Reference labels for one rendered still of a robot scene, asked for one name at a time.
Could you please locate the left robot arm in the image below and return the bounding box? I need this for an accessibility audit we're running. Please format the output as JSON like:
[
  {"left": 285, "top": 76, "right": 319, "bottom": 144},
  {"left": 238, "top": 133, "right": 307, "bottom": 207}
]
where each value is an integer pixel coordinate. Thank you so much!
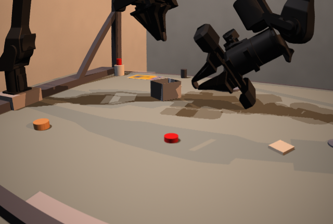
[{"left": 223, "top": 0, "right": 315, "bottom": 64}]

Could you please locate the tan flat rectangular pad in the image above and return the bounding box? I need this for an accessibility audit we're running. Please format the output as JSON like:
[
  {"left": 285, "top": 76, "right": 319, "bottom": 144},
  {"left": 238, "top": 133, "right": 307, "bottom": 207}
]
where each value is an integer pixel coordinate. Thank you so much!
[{"left": 268, "top": 140, "right": 294, "bottom": 155}]

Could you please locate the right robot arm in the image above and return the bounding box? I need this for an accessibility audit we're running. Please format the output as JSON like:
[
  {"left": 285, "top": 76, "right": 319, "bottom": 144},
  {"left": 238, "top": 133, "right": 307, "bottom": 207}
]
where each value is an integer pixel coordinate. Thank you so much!
[{"left": 0, "top": 0, "right": 36, "bottom": 95}]

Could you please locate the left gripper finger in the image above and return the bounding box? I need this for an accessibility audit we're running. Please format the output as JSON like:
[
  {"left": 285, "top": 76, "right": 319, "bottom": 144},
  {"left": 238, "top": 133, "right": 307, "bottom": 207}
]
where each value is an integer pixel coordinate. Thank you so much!
[
  {"left": 197, "top": 70, "right": 233, "bottom": 94},
  {"left": 191, "top": 53, "right": 217, "bottom": 83}
]

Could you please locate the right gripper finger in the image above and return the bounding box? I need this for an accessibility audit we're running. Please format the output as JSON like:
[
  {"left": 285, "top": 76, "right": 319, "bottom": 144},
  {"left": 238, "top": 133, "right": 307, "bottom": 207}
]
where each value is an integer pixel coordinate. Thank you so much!
[
  {"left": 130, "top": 3, "right": 162, "bottom": 41},
  {"left": 158, "top": 5, "right": 171, "bottom": 33}
]

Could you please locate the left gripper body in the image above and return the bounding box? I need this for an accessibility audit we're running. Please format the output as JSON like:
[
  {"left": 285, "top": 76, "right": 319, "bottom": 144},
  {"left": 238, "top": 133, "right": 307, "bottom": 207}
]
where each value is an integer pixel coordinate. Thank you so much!
[{"left": 194, "top": 24, "right": 264, "bottom": 109}]

